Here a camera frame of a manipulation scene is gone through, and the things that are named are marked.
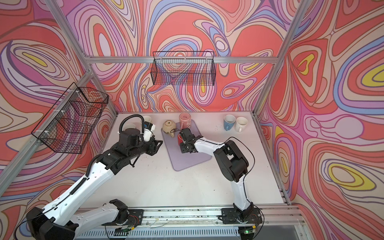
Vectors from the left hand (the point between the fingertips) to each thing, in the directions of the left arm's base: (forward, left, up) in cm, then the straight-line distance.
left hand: (160, 139), depth 74 cm
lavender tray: (+1, -8, -24) cm, 26 cm away
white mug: (+23, -49, -15) cm, 56 cm away
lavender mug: (+24, +28, -18) cm, 41 cm away
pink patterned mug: (+26, -11, -14) cm, 31 cm away
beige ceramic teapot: (+22, +1, -16) cm, 28 cm away
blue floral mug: (+26, -42, -15) cm, 51 cm away
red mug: (+12, -8, -18) cm, 23 cm away
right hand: (+8, -12, -24) cm, 28 cm away
